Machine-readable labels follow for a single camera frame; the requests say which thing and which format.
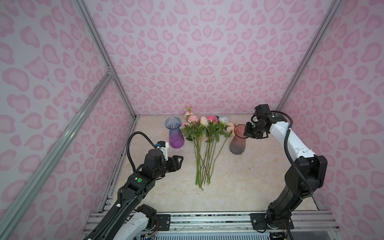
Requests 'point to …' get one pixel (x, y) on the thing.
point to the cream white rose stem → (204, 121)
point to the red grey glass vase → (238, 144)
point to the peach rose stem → (229, 129)
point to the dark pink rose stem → (214, 130)
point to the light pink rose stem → (193, 129)
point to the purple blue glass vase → (176, 137)
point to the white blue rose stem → (223, 119)
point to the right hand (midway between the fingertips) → (245, 131)
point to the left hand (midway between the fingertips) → (180, 156)
